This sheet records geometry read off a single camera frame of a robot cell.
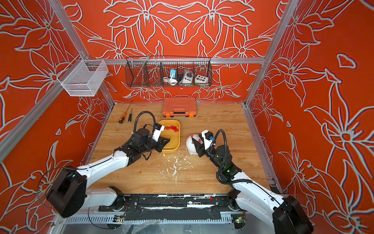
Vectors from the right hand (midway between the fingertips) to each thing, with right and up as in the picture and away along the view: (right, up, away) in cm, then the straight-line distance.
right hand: (193, 137), depth 74 cm
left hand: (-13, -2, +8) cm, 16 cm away
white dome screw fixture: (-1, -7, +12) cm, 14 cm away
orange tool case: (-9, +19, +40) cm, 45 cm away
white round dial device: (-2, +36, +17) cm, 40 cm away
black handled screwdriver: (-47, +11, +36) cm, 60 cm away
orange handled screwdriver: (-52, +9, +32) cm, 62 cm away
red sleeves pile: (-14, +3, +29) cm, 32 cm away
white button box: (+6, +36, +20) cm, 42 cm away
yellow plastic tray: (-12, -8, +19) cm, 24 cm away
